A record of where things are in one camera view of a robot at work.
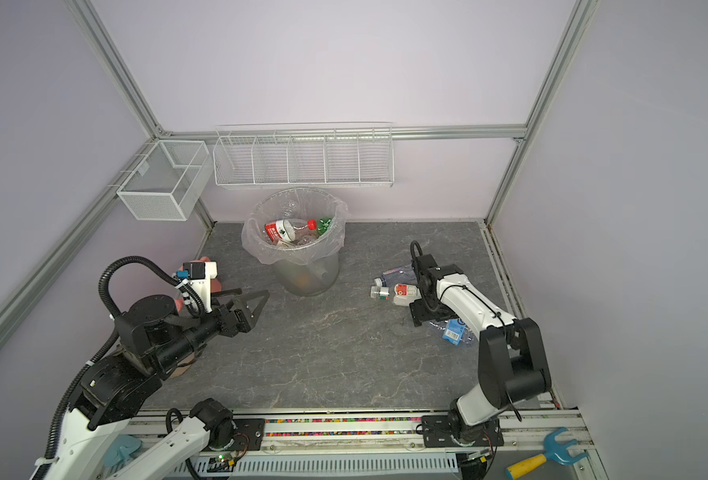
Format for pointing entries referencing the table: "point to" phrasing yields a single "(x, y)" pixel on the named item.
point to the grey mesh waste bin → (306, 280)
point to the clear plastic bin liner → (294, 203)
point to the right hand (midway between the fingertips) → (437, 318)
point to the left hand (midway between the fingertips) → (254, 298)
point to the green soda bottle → (322, 224)
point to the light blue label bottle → (455, 331)
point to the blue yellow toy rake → (555, 451)
